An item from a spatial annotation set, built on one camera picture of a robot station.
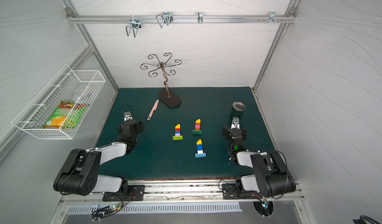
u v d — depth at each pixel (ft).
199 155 2.80
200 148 2.84
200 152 2.78
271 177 1.44
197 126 3.14
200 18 2.57
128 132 2.29
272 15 2.51
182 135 3.04
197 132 3.13
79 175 1.41
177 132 3.06
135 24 2.57
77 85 2.56
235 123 2.55
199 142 2.90
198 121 3.23
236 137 2.27
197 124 3.21
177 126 3.14
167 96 3.75
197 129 3.14
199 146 2.88
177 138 3.03
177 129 3.15
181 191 2.48
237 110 3.08
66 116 2.06
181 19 2.60
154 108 3.54
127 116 2.57
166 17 2.46
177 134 3.05
